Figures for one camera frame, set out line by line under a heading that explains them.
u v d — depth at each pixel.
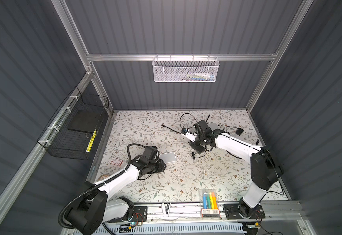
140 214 0.72
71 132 0.72
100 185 0.45
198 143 0.77
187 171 0.89
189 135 0.80
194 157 0.93
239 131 1.05
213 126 1.10
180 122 1.16
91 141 0.69
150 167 0.71
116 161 0.91
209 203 0.75
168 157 0.92
